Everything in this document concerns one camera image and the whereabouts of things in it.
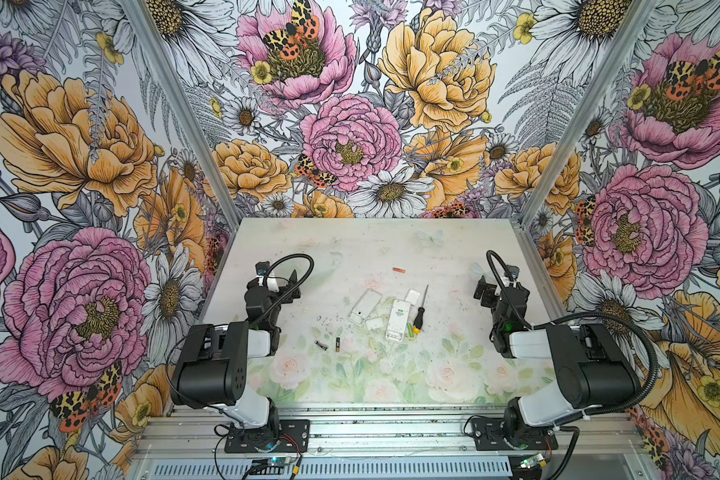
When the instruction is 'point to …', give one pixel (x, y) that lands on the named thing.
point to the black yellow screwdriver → (418, 323)
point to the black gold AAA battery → (338, 344)
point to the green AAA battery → (410, 329)
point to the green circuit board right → (537, 460)
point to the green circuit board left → (280, 461)
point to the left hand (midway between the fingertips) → (282, 279)
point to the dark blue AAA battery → (321, 345)
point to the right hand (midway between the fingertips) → (498, 286)
